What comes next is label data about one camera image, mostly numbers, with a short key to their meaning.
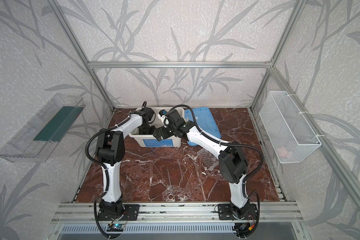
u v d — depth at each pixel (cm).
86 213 75
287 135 62
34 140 63
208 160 92
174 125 65
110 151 57
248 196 59
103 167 58
